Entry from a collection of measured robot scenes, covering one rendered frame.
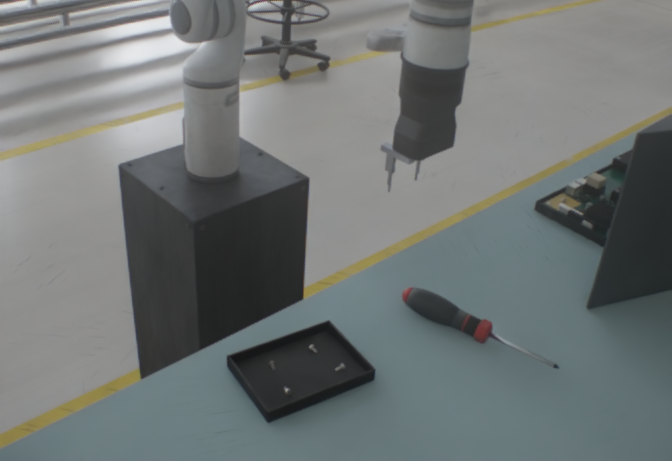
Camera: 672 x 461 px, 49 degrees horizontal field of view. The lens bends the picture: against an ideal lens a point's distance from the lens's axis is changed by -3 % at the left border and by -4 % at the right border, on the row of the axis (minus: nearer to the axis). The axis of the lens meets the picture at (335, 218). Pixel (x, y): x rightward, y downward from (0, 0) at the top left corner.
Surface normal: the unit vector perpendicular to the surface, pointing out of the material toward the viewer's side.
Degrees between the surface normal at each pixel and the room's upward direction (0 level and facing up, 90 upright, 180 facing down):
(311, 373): 0
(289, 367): 0
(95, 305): 0
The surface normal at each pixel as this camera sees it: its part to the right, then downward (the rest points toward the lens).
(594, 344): 0.07, -0.85
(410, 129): -0.67, 0.01
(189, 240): -0.73, 0.32
